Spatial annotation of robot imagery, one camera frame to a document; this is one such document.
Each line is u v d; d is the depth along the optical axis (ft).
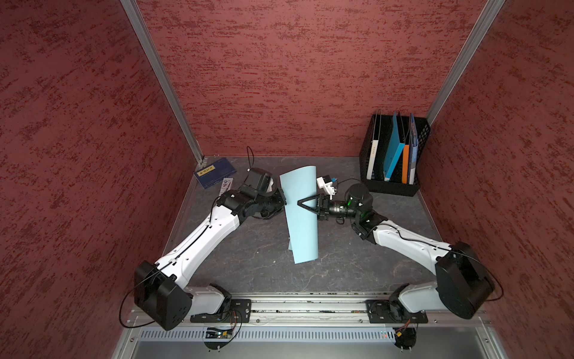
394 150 2.89
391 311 2.17
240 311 2.45
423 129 3.36
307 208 2.22
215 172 3.75
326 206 2.15
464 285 1.40
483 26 2.43
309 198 2.25
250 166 3.76
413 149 2.81
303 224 2.20
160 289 1.25
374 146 2.88
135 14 2.34
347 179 2.22
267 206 2.11
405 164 3.02
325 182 2.36
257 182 1.89
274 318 2.41
